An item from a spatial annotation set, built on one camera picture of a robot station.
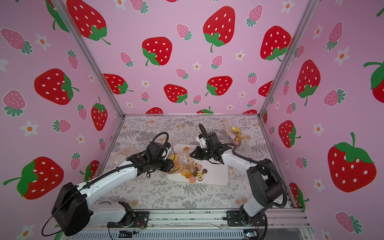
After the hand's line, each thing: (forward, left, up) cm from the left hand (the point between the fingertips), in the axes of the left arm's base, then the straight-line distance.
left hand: (172, 163), depth 83 cm
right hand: (+3, -9, +2) cm, 10 cm away
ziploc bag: (+25, -39, -2) cm, 46 cm away
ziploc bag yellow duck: (+3, -5, -6) cm, 8 cm away
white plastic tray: (-1, -26, -10) cm, 28 cm away
